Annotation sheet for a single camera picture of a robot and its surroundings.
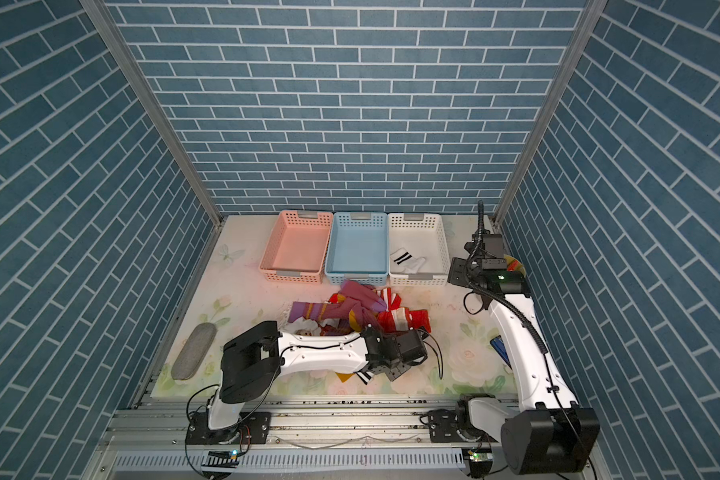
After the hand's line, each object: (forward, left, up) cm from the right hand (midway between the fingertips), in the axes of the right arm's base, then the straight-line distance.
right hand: (467, 270), depth 80 cm
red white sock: (-6, +16, -19) cm, 26 cm away
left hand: (-19, +15, -19) cm, 31 cm away
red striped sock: (0, +19, -20) cm, 28 cm away
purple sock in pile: (-1, +29, -16) cm, 34 cm away
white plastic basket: (+30, +9, -20) cm, 37 cm away
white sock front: (-24, +26, -20) cm, 40 cm away
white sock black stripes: (+18, +15, -20) cm, 31 cm away
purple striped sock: (-5, +44, -20) cm, 49 cm away
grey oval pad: (-21, +75, -18) cm, 80 cm away
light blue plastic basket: (+22, +33, -20) cm, 45 cm away
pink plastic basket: (+23, +57, -22) cm, 65 cm away
